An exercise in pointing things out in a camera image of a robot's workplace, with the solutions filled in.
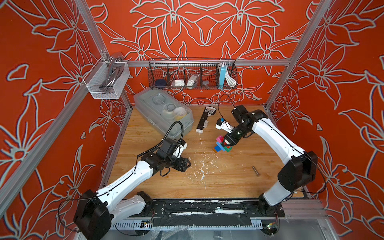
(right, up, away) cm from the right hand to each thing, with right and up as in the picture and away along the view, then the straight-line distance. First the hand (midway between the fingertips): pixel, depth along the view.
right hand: (222, 141), depth 78 cm
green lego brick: (+3, -4, -2) cm, 5 cm away
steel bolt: (+21, -19, +7) cm, 29 cm away
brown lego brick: (-3, -6, +4) cm, 8 cm away
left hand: (-19, -11, 0) cm, 22 cm away
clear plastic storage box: (-34, +16, +18) cm, 41 cm away
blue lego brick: (-2, -4, +2) cm, 5 cm away
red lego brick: (-1, +2, -5) cm, 6 cm away
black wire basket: (-16, +43, +19) cm, 50 cm away
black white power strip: (-8, +10, +29) cm, 31 cm away
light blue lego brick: (-1, -2, 0) cm, 2 cm away
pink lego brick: (-2, +2, -1) cm, 3 cm away
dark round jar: (-37, +35, +17) cm, 54 cm away
